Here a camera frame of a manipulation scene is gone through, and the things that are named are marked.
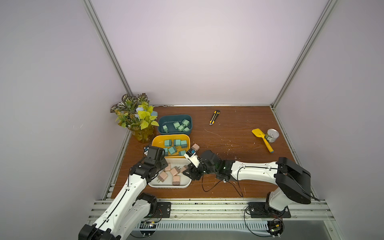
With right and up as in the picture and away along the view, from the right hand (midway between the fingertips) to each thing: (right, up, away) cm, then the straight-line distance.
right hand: (185, 166), depth 76 cm
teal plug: (-13, +9, +21) cm, 26 cm away
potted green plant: (-27, +27, +6) cm, 39 cm away
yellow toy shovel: (+50, +15, +25) cm, 57 cm away
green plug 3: (-1, +18, +27) cm, 32 cm away
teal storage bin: (-3, +24, +33) cm, 40 cm away
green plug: (-9, +21, +30) cm, 38 cm away
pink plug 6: (-2, -4, +9) cm, 10 cm away
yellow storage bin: (-19, +11, +20) cm, 29 cm away
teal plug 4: (-10, +5, +17) cm, 20 cm away
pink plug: (+5, +7, +18) cm, 20 cm away
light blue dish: (-28, +29, +41) cm, 58 cm away
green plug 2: (-5, +18, +27) cm, 33 cm away
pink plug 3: (-10, -4, +9) cm, 14 cm away
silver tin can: (+56, +14, +20) cm, 62 cm away
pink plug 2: (-13, -8, +6) cm, 17 cm away
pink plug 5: (-5, -10, +5) cm, 12 cm away
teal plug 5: (-11, +7, +3) cm, 13 cm away
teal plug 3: (-2, +8, +19) cm, 21 cm away
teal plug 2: (-7, +9, +21) cm, 24 cm away
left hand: (-12, +1, +6) cm, 14 cm away
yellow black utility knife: (+21, +28, +37) cm, 51 cm away
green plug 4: (-16, +18, +27) cm, 36 cm away
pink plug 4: (-7, -6, +9) cm, 13 cm away
